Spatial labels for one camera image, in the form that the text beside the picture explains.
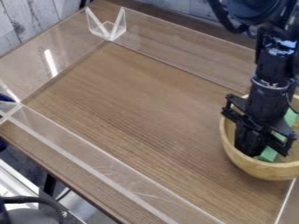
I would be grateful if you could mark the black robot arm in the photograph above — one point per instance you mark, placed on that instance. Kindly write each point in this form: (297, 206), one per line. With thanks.
(276, 17)

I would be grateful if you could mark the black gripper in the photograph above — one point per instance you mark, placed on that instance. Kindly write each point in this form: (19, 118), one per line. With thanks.
(260, 118)

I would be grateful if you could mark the black table leg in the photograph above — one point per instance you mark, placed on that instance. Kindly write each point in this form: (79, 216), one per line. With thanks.
(50, 185)

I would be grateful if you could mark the clear acrylic front wall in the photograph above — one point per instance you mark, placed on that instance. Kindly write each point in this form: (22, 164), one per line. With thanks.
(106, 181)

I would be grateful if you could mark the clear acrylic corner bracket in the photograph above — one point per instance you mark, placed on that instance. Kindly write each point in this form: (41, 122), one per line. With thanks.
(107, 30)

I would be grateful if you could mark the brown wooden bowl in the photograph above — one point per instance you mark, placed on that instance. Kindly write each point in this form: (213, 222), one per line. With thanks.
(269, 166)

